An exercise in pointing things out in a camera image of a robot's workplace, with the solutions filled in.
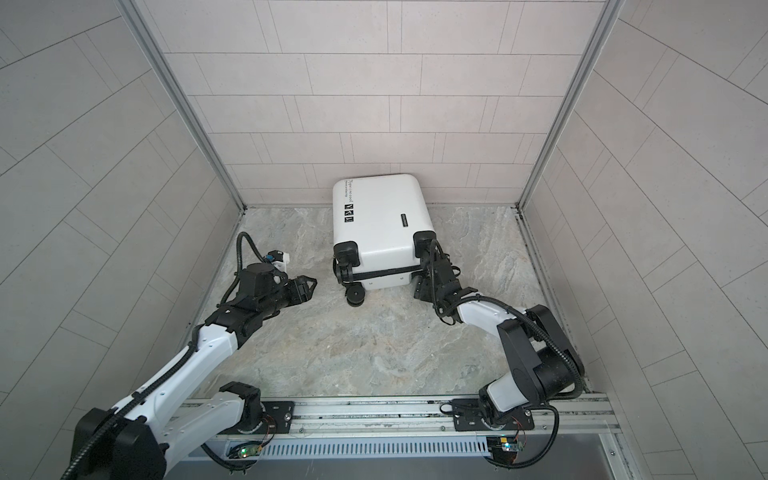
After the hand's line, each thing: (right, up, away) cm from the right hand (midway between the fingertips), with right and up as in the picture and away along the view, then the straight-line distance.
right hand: (422, 287), depth 93 cm
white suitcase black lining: (-12, +18, -8) cm, 23 cm away
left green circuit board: (-40, -30, -28) cm, 58 cm away
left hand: (-30, +4, -11) cm, 32 cm away
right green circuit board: (+17, -31, -24) cm, 43 cm away
